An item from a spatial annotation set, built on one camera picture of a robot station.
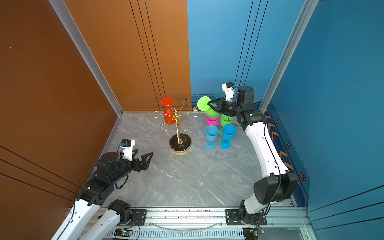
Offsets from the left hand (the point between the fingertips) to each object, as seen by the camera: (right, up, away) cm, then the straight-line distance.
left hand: (145, 151), depth 72 cm
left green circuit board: (-10, -39, -1) cm, 40 cm away
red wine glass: (+10, +17, +7) cm, 21 cm away
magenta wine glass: (+35, +15, +22) cm, 44 cm away
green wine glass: (+43, +15, +22) cm, 51 cm away
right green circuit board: (+51, -39, -2) cm, 64 cm away
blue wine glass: (+44, +8, +15) cm, 47 cm away
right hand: (+30, +23, -1) cm, 38 cm away
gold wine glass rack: (+13, 0, +27) cm, 30 cm away
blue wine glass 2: (+34, +7, +22) cm, 41 cm away
